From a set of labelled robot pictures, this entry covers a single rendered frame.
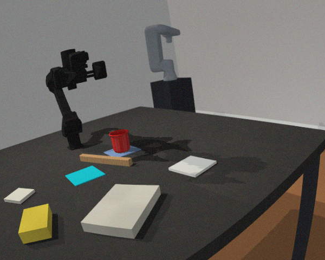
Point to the tan curved wooden bar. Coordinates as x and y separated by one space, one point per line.
100 159

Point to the red translucent cup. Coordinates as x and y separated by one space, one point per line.
120 140

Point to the yellow rectangular block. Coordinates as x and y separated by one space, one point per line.
36 224

